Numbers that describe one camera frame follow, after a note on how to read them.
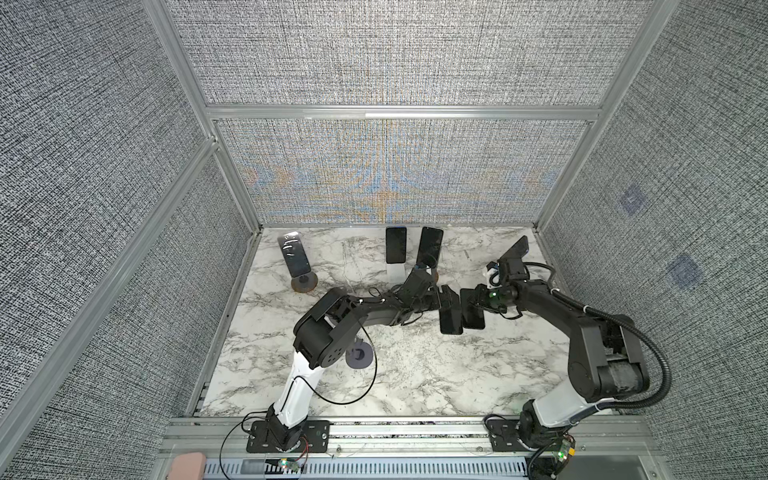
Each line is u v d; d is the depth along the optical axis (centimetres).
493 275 85
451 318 100
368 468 70
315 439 73
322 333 55
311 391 52
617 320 46
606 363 46
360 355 82
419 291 76
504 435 73
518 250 95
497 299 79
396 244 99
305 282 102
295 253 95
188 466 68
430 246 96
